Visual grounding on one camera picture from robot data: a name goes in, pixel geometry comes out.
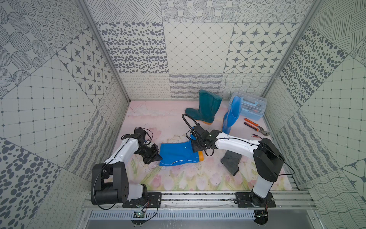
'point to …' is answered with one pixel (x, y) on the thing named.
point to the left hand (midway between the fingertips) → (164, 157)
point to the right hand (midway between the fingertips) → (198, 147)
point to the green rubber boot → (208, 104)
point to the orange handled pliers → (257, 128)
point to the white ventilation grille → (172, 215)
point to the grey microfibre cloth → (231, 161)
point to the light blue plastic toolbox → (252, 107)
